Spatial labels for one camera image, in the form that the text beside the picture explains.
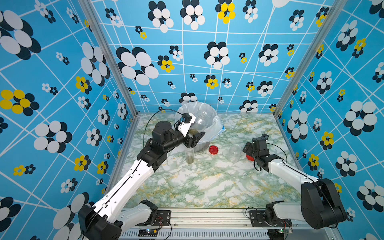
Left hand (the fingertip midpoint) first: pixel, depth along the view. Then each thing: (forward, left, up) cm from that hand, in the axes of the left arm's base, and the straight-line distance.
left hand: (200, 125), depth 66 cm
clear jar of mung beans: (0, -20, -25) cm, 32 cm away
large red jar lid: (+2, -32, -34) cm, 47 cm away
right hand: (+6, -34, -27) cm, 44 cm away
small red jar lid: (+8, -10, -35) cm, 37 cm away
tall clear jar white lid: (0, +6, -27) cm, 27 cm away
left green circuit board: (-36, +26, -38) cm, 59 cm away
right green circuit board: (-37, -37, -35) cm, 63 cm away
